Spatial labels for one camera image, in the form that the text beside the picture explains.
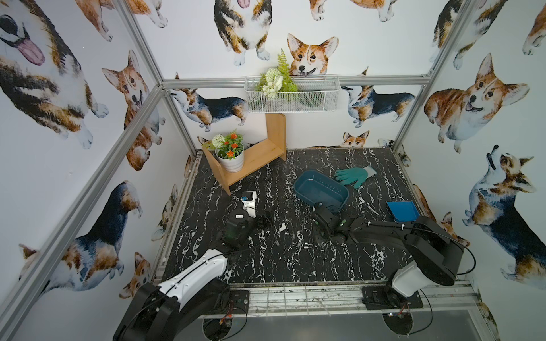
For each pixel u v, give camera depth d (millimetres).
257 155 1126
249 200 718
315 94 924
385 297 665
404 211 962
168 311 400
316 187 1035
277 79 785
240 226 626
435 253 445
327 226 682
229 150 927
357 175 1084
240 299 746
